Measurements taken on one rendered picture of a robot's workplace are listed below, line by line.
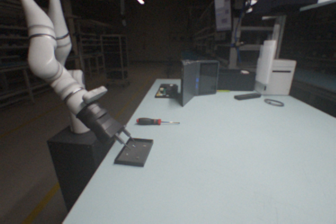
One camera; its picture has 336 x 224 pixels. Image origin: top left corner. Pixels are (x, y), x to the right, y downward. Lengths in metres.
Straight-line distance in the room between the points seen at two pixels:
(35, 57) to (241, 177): 0.62
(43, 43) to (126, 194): 0.46
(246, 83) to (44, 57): 1.06
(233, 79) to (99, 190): 0.97
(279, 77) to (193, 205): 0.95
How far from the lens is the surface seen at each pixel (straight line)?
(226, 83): 1.15
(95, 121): 0.51
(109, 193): 0.42
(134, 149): 0.52
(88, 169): 0.98
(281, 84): 1.20
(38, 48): 0.59
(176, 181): 0.42
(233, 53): 2.46
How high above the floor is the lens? 1.30
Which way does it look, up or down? 18 degrees down
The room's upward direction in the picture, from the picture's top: straight up
